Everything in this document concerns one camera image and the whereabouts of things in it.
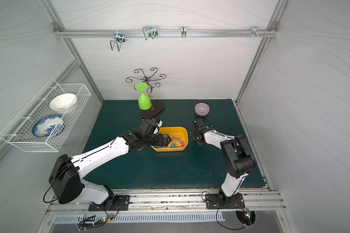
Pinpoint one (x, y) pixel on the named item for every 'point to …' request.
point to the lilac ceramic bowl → (201, 108)
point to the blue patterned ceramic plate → (49, 126)
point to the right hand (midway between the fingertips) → (193, 135)
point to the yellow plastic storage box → (179, 139)
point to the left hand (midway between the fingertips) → (165, 139)
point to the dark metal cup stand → (157, 106)
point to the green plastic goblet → (144, 102)
